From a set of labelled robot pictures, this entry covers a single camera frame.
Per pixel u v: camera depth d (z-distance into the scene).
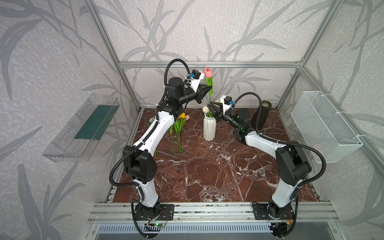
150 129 0.51
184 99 0.64
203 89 0.67
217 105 0.77
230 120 0.72
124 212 0.75
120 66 0.94
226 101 0.67
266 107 0.96
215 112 0.74
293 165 0.48
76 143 0.63
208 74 0.63
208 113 0.77
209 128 0.91
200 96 0.64
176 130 1.05
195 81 0.62
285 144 0.51
